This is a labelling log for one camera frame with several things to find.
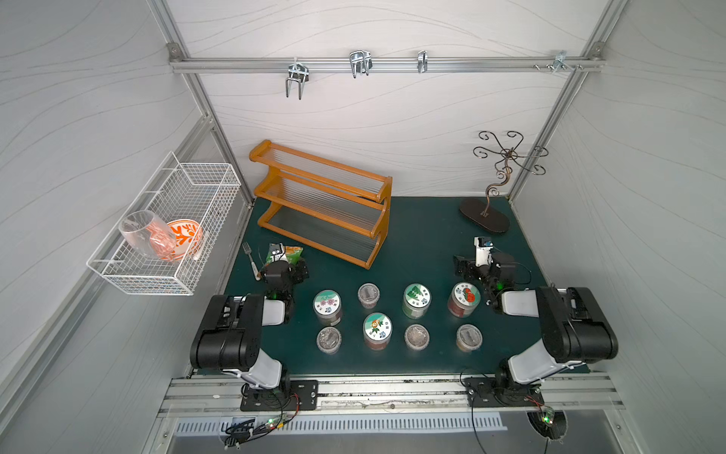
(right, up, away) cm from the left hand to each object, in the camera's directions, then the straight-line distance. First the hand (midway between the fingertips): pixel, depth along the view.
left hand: (288, 260), depth 94 cm
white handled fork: (-12, -4, +2) cm, 13 cm away
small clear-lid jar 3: (+56, -20, -15) cm, 61 cm away
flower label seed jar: (+15, -11, -12) cm, 22 cm away
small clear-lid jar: (+16, -20, -16) cm, 30 cm away
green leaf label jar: (+42, -10, -10) cm, 44 cm away
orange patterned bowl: (-16, +10, -27) cm, 33 cm away
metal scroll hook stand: (+73, +17, +20) cm, 77 cm away
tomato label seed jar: (+56, -10, -11) cm, 58 cm away
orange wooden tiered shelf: (+16, +18, +5) cm, 24 cm away
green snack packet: (0, +2, +6) cm, 6 cm away
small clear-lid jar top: (+27, -9, -7) cm, 30 cm away
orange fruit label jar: (+30, -17, -17) cm, 38 cm away
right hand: (+63, +2, +1) cm, 63 cm away
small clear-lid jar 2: (+41, -20, -15) cm, 48 cm away
